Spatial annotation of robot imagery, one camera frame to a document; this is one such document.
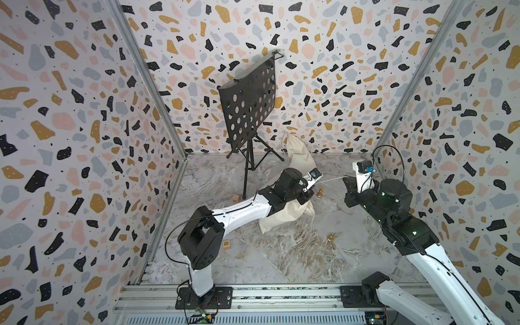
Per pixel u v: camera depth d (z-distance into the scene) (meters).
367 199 0.56
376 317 0.72
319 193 1.03
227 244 0.85
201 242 0.46
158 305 0.74
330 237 0.88
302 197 0.73
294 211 0.84
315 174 0.70
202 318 0.71
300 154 1.12
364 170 0.54
